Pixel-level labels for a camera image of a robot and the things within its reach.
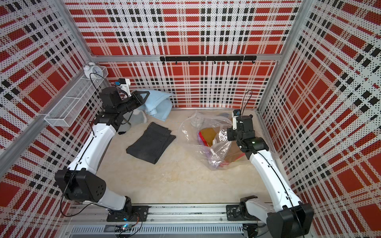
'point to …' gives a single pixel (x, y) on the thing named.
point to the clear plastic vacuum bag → (213, 157)
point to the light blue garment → (158, 104)
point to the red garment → (202, 139)
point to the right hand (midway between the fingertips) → (235, 127)
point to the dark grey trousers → (150, 146)
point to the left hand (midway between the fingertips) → (151, 92)
